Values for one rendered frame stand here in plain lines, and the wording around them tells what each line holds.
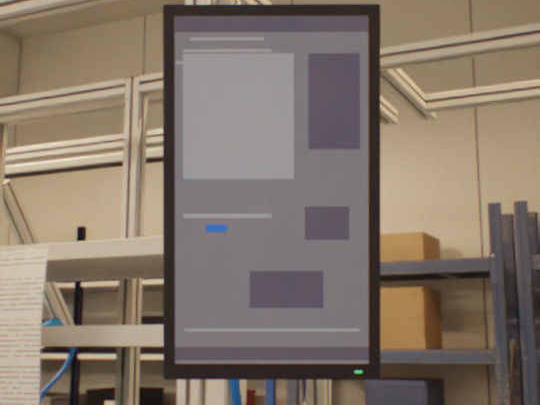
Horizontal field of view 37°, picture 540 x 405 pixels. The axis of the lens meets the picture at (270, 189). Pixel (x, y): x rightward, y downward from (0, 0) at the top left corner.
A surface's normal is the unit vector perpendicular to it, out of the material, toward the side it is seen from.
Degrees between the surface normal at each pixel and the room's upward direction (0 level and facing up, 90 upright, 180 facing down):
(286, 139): 101
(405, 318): 90
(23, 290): 87
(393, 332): 90
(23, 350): 90
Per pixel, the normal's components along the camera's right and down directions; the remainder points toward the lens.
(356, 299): 0.00, 0.00
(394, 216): -0.43, -0.17
